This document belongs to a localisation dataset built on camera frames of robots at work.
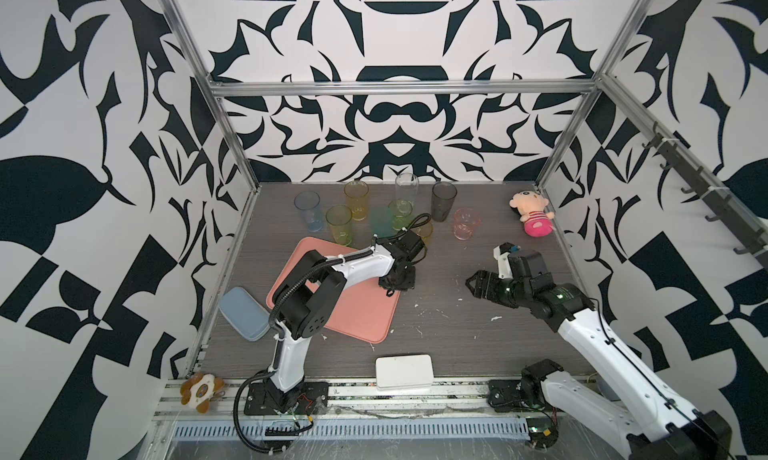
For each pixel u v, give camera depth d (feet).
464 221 3.51
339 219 3.18
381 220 3.44
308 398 2.40
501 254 2.42
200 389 2.39
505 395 2.44
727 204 1.81
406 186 3.53
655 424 1.31
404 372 2.44
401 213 3.56
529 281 1.92
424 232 2.61
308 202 3.16
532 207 3.42
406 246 2.47
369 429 2.13
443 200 3.40
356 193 3.25
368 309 2.93
